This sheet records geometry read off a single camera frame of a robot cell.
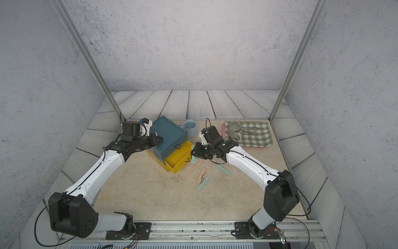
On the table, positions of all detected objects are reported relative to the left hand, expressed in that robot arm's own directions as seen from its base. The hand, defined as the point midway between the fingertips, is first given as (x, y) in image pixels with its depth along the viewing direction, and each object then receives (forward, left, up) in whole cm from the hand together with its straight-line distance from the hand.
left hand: (165, 138), depth 81 cm
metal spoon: (+24, -56, -22) cm, 65 cm away
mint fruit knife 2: (-7, -32, -22) cm, 39 cm away
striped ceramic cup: (+22, -42, -19) cm, 52 cm away
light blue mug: (+24, -11, -17) cm, 31 cm away
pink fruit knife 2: (-10, -18, -22) cm, 30 cm away
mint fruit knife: (-10, -15, -4) cm, 18 cm away
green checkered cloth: (+15, -61, -21) cm, 66 cm away
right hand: (-7, -14, -3) cm, 16 cm away
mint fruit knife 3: (-15, -19, -23) cm, 33 cm away
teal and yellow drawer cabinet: (+1, -4, -1) cm, 4 cm away
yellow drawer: (-4, -6, -13) cm, 15 cm away
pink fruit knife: (-11, -18, -4) cm, 22 cm away
